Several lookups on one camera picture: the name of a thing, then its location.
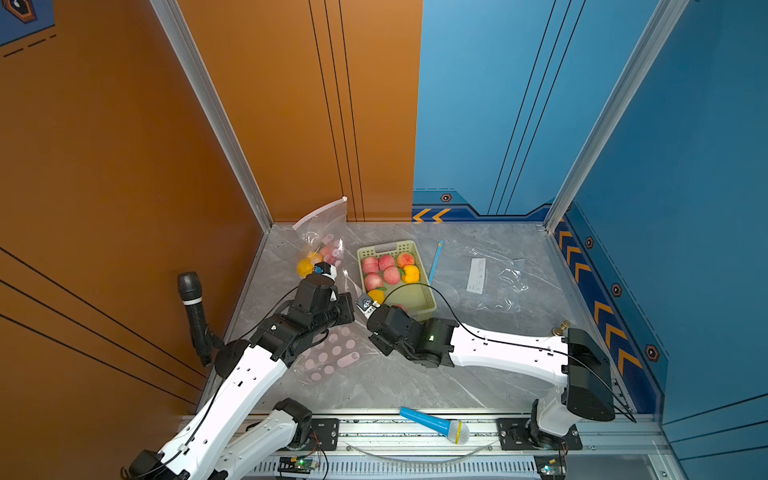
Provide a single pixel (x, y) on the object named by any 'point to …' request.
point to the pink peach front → (328, 255)
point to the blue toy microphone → (456, 431)
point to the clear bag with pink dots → (332, 359)
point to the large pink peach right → (405, 259)
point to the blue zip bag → (436, 261)
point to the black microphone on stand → (203, 339)
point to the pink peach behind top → (373, 281)
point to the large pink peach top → (370, 264)
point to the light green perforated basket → (416, 298)
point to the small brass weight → (560, 331)
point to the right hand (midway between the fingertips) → (378, 320)
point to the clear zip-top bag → (322, 237)
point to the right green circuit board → (550, 466)
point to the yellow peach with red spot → (315, 258)
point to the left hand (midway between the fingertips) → (354, 296)
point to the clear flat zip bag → (488, 281)
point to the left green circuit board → (298, 464)
